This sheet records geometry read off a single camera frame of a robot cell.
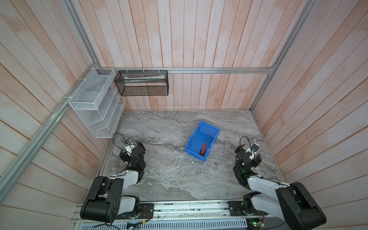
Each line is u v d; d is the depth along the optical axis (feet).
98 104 2.34
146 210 2.41
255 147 2.35
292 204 1.39
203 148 3.17
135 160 2.21
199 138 3.37
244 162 2.13
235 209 2.43
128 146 2.43
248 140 3.34
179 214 2.40
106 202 1.37
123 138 3.47
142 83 3.42
